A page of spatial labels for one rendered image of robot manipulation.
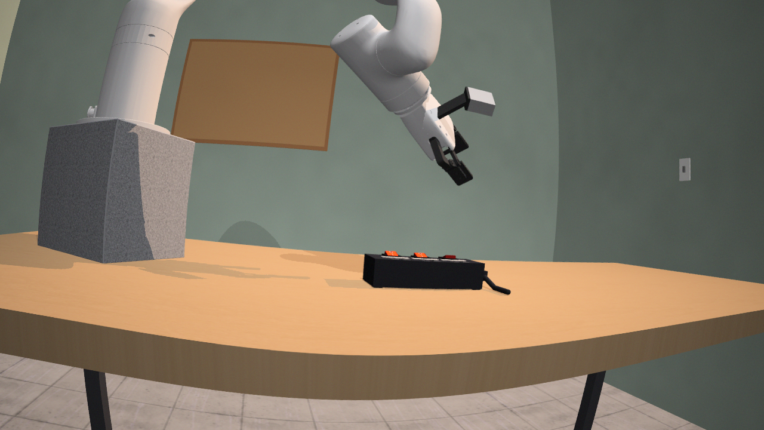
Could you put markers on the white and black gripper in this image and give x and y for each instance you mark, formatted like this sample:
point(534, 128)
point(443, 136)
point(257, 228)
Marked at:
point(431, 133)

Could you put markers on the black power strip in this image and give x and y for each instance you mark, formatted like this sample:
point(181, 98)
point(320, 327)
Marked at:
point(419, 271)

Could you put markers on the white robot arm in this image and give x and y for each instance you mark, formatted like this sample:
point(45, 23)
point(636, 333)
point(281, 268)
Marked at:
point(388, 62)

